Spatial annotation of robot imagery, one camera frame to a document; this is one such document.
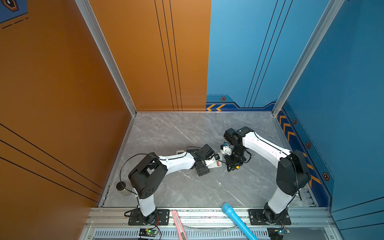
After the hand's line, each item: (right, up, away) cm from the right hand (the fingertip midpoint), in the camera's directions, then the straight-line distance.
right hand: (229, 169), depth 81 cm
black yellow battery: (+3, +3, -7) cm, 8 cm away
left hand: (-14, 0, +10) cm, 17 cm away
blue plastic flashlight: (-2, -17, -8) cm, 19 cm away
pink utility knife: (-26, -24, -10) cm, 37 cm away
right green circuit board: (+21, -27, -10) cm, 36 cm away
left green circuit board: (-41, -27, -10) cm, 50 cm away
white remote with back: (-9, +3, 0) cm, 10 cm away
